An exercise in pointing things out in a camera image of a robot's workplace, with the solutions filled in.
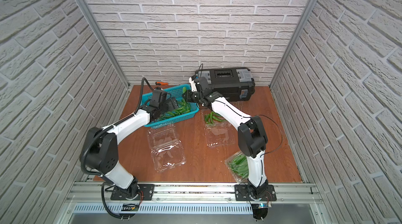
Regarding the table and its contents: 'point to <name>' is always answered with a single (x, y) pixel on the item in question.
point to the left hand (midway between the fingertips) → (172, 100)
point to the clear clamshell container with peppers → (167, 149)
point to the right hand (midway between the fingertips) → (185, 94)
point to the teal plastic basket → (185, 110)
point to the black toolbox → (236, 83)
